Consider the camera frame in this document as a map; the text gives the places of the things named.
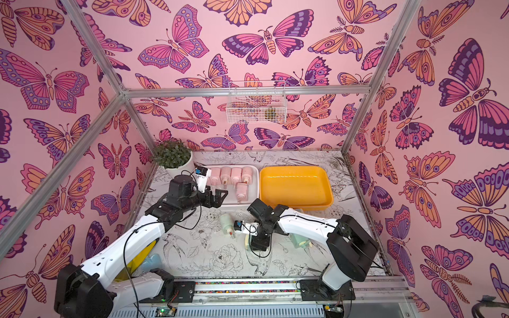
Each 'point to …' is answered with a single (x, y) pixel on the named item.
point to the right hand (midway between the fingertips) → (252, 240)
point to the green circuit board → (165, 312)
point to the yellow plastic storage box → (299, 187)
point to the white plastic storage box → (253, 188)
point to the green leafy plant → (171, 153)
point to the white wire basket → (256, 102)
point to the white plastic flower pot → (186, 169)
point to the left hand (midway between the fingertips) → (220, 188)
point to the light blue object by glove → (152, 262)
